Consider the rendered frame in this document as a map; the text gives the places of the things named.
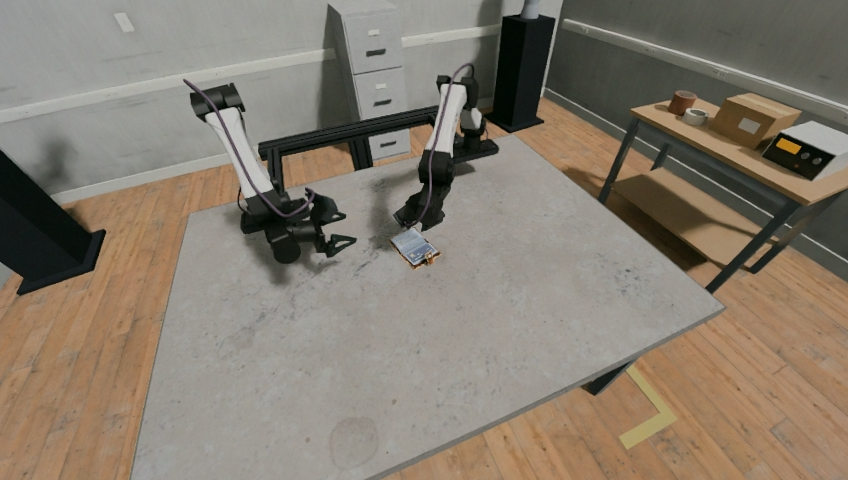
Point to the clear plastic sleeve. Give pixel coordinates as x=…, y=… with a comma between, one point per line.
x=407, y=239

